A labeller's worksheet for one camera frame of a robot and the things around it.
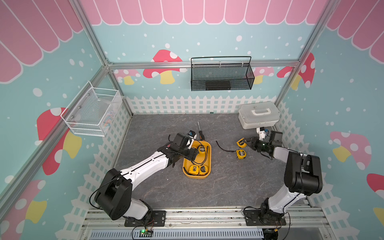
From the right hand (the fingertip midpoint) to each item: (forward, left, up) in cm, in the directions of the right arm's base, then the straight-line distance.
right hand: (244, 140), depth 94 cm
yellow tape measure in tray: (-16, +32, -7) cm, 37 cm away
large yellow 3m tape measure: (-17, +26, -6) cm, 32 cm away
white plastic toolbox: (+20, -14, +1) cm, 25 cm away
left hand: (-9, +33, +3) cm, 34 cm away
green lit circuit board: (-47, +56, -11) cm, 74 cm away
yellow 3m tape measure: (-6, +2, -6) cm, 9 cm away
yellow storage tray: (-15, +29, -7) cm, 33 cm away
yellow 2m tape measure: (-2, +2, -1) cm, 3 cm away
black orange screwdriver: (+10, +27, -8) cm, 29 cm away
